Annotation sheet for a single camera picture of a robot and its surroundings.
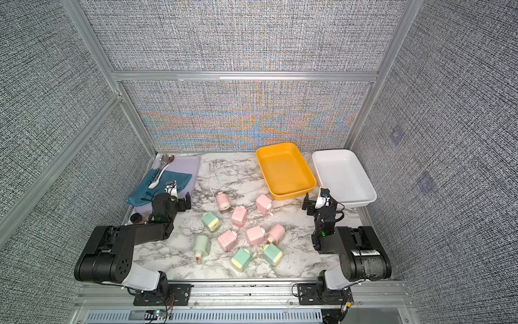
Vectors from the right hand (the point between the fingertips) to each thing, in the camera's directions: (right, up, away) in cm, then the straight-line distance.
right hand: (319, 189), depth 89 cm
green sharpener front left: (-34, -25, -13) cm, 44 cm away
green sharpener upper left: (-48, -13, -2) cm, 49 cm away
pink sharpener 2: (-25, -7, +3) cm, 26 cm away
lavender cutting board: (-68, +12, +24) cm, 73 cm away
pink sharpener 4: (-39, -19, -10) cm, 45 cm away
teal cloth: (-85, -3, +12) cm, 86 cm away
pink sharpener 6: (-20, -17, -8) cm, 28 cm away
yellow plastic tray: (-12, +8, +20) cm, 25 cm away
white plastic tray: (+17, +8, +20) cm, 27 cm away
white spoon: (-81, +2, +17) cm, 83 cm away
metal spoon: (-80, +14, +24) cm, 85 cm away
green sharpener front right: (-22, -23, -13) cm, 34 cm away
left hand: (-63, -1, +4) cm, 63 cm away
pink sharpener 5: (-28, -18, -8) cm, 34 cm away
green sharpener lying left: (-49, -21, -11) cm, 54 cm away
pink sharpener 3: (-35, -11, -3) cm, 37 cm away
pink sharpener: (-43, -6, +1) cm, 43 cm away
